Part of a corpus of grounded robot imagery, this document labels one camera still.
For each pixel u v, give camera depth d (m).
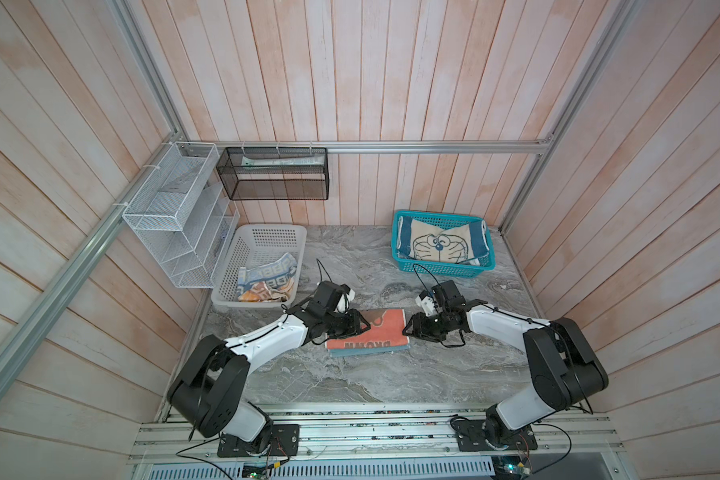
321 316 0.68
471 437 0.73
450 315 0.69
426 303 0.87
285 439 0.73
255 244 1.11
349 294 0.82
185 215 0.71
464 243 1.05
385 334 0.90
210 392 0.43
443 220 1.14
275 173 1.05
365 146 0.96
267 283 1.01
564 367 0.46
